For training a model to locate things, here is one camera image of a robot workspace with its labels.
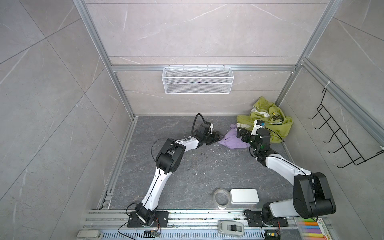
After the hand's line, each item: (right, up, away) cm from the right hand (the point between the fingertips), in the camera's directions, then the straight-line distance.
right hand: (243, 128), depth 89 cm
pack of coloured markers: (+27, -48, -19) cm, 59 cm away
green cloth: (+23, +5, +7) cm, 25 cm away
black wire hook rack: (+36, -7, -26) cm, 45 cm away
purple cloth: (-4, -8, +13) cm, 16 cm away
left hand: (-10, -5, +11) cm, 16 cm away
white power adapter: (-78, -49, -23) cm, 95 cm away
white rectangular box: (-3, -37, -9) cm, 39 cm away
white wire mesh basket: (-27, +33, +11) cm, 44 cm away
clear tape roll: (-15, -38, -9) cm, 42 cm away
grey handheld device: (-13, -47, -20) cm, 53 cm away
